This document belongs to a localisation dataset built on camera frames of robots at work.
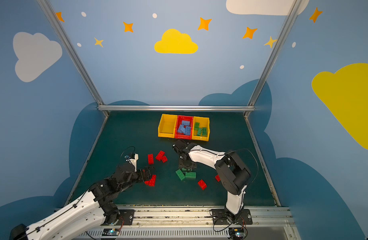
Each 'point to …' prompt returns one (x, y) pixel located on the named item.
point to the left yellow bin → (167, 126)
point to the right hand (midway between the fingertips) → (186, 164)
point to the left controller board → (110, 232)
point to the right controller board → (236, 233)
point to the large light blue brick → (186, 123)
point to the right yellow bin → (204, 122)
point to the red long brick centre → (161, 156)
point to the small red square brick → (164, 159)
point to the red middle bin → (180, 136)
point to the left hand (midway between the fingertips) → (150, 170)
